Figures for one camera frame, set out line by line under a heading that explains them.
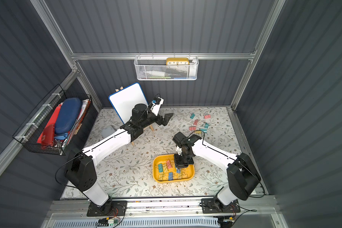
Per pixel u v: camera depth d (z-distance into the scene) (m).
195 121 1.11
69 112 0.73
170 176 0.82
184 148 0.60
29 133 0.62
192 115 1.15
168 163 0.89
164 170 0.85
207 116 1.13
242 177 0.43
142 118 0.64
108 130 1.05
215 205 0.65
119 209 0.73
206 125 1.06
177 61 0.87
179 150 0.79
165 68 0.89
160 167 0.87
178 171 0.81
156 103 0.68
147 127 0.69
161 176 0.83
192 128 1.05
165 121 0.73
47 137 0.65
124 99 0.83
